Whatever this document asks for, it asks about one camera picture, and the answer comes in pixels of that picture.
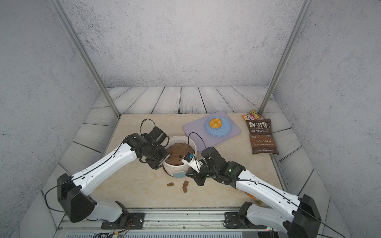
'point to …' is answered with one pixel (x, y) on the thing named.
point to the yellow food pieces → (215, 123)
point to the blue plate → (224, 129)
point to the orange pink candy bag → (252, 196)
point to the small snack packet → (253, 115)
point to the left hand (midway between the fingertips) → (172, 161)
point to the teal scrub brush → (179, 175)
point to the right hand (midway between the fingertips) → (188, 174)
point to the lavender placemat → (196, 130)
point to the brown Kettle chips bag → (261, 138)
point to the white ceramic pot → (170, 169)
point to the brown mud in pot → (176, 151)
